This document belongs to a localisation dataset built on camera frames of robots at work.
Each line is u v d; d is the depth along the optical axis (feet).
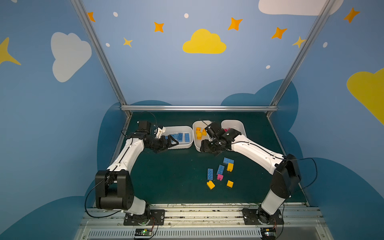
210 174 2.83
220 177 2.83
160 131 2.62
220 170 2.96
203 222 2.41
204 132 2.26
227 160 3.05
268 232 2.36
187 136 3.44
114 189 1.42
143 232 2.32
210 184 2.76
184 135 3.52
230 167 2.97
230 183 2.82
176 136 3.44
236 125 3.55
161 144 2.43
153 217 2.40
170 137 2.49
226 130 3.56
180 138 3.41
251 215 2.46
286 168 1.62
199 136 3.42
